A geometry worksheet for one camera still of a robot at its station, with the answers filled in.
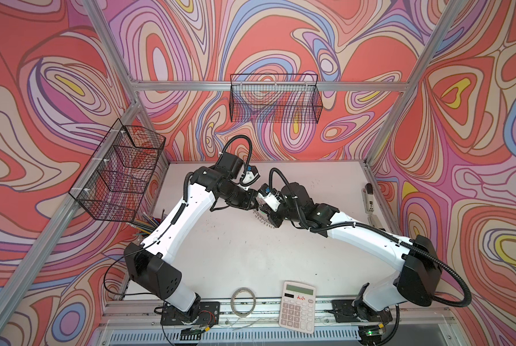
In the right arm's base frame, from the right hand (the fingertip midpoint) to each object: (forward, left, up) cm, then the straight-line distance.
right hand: (265, 212), depth 78 cm
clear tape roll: (-27, +13, -19) cm, 35 cm away
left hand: (-1, +1, +6) cm, 6 cm away
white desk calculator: (-28, -10, -17) cm, 34 cm away
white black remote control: (+18, -50, -16) cm, 55 cm away
